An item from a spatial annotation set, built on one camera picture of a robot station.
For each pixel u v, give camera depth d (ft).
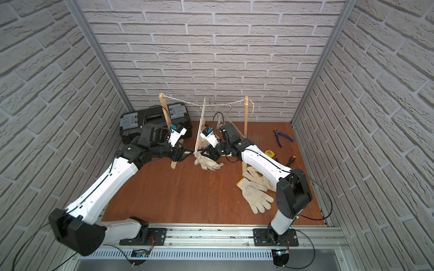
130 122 3.11
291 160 3.19
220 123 2.78
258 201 2.76
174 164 3.19
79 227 1.22
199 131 2.41
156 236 2.39
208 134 2.30
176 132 2.11
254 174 3.02
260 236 2.43
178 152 2.10
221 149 2.29
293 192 1.47
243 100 2.22
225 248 2.38
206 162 2.74
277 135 3.68
